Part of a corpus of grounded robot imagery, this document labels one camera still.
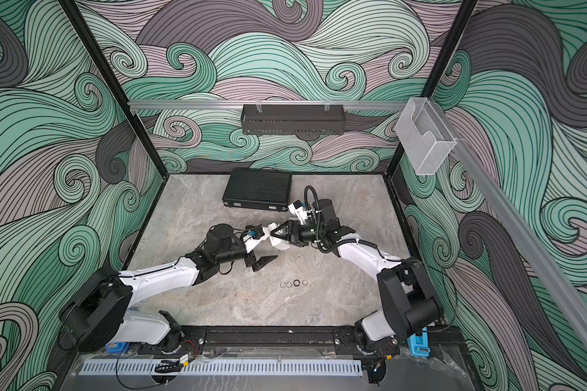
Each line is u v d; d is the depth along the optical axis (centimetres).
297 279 86
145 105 97
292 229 72
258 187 110
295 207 78
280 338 74
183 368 69
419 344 71
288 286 85
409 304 43
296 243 79
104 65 82
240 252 70
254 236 68
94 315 42
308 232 73
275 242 74
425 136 78
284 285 85
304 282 86
